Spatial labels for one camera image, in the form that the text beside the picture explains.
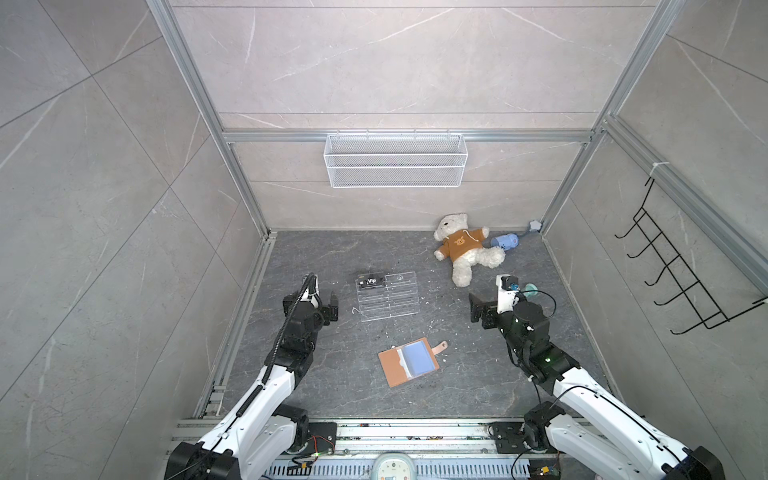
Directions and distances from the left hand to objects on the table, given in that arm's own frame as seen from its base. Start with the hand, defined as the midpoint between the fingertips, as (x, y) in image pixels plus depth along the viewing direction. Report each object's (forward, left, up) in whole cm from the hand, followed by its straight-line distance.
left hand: (312, 287), depth 82 cm
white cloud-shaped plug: (+39, -85, -16) cm, 94 cm away
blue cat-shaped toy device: (+26, -67, -12) cm, 73 cm away
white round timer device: (-41, -21, -14) cm, 48 cm away
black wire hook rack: (-15, -86, +17) cm, 89 cm away
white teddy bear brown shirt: (+22, -50, -10) cm, 55 cm away
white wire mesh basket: (+43, -26, +13) cm, 51 cm away
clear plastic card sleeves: (-15, -29, -17) cm, 37 cm away
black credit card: (+7, -16, -7) cm, 19 cm away
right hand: (-4, -48, +2) cm, 48 cm away
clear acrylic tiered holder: (+4, -23, -12) cm, 26 cm away
